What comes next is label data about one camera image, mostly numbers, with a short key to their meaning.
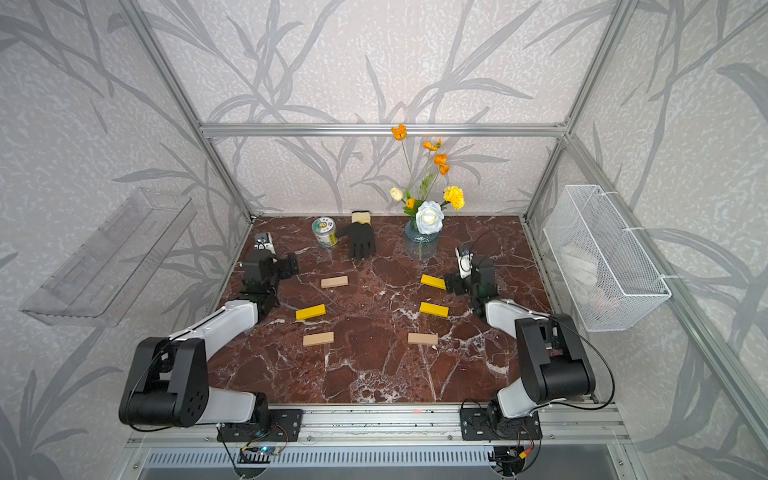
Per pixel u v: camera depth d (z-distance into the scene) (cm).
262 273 67
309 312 94
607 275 61
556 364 45
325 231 105
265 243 77
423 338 89
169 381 43
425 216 75
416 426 75
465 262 82
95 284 64
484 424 73
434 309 94
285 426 73
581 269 77
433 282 101
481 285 72
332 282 100
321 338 87
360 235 115
